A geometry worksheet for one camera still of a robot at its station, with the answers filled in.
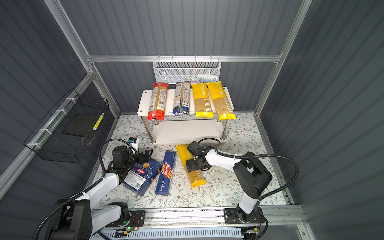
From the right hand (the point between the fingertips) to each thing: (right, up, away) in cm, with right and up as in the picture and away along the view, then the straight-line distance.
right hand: (196, 167), depth 90 cm
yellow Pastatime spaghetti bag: (0, -4, -5) cm, 7 cm away
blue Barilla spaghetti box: (-18, -7, -9) cm, 22 cm away
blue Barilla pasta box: (-30, -2, -9) cm, 31 cm away
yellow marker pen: (-52, +27, -11) cm, 60 cm away
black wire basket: (-64, +24, -16) cm, 70 cm away
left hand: (-31, +11, -2) cm, 33 cm away
